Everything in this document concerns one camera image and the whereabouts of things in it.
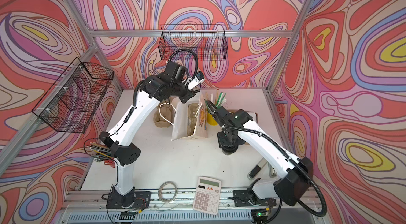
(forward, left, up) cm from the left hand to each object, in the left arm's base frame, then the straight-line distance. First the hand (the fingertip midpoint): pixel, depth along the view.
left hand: (195, 90), depth 75 cm
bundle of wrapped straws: (+9, -14, -18) cm, 24 cm away
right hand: (-22, -17, -17) cm, 33 cm away
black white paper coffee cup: (-23, -16, -17) cm, 33 cm away
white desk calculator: (-39, -6, -32) cm, 50 cm away
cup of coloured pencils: (-21, +48, -20) cm, 56 cm away
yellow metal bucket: (0, -8, -25) cm, 26 cm away
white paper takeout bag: (-9, +8, -13) cm, 18 cm away
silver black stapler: (-27, -33, -29) cm, 51 cm away
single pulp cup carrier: (0, +3, -24) cm, 24 cm away
